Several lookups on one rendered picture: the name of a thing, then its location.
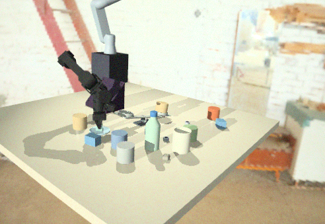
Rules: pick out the small blue block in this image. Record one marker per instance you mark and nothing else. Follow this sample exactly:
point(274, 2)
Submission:
point(92, 139)
point(221, 124)

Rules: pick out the orange cylinder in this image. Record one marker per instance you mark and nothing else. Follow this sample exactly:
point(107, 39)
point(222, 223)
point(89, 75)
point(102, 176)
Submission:
point(213, 113)

